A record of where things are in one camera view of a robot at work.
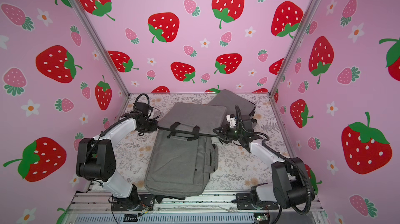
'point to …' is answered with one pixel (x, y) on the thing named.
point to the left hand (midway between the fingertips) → (155, 127)
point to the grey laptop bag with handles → (191, 120)
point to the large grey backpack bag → (177, 168)
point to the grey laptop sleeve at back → (229, 99)
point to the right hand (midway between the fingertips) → (212, 132)
